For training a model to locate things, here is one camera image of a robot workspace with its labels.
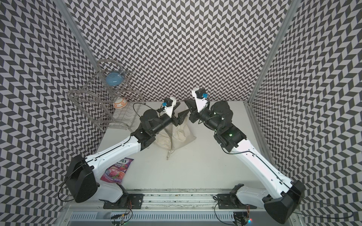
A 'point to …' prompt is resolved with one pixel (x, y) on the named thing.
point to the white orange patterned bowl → (119, 102)
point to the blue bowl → (114, 78)
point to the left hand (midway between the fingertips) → (183, 107)
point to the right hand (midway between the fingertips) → (186, 103)
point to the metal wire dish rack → (99, 106)
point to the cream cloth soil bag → (175, 137)
